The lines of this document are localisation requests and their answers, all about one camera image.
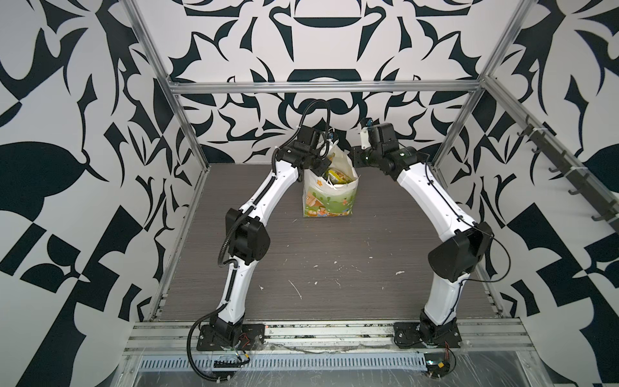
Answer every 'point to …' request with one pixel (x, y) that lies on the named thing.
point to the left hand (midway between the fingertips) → (325, 153)
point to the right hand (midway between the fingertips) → (356, 149)
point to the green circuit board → (437, 364)
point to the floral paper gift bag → (333, 193)
